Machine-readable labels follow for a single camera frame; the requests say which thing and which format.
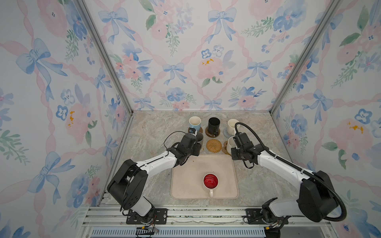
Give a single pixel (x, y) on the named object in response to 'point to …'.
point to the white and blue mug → (195, 122)
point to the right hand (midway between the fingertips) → (235, 151)
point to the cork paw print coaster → (224, 148)
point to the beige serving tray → (186, 180)
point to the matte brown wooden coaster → (200, 130)
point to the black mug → (213, 125)
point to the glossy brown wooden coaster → (207, 133)
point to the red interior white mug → (211, 181)
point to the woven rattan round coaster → (214, 146)
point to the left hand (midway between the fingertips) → (198, 143)
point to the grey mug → (200, 137)
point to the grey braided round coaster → (225, 132)
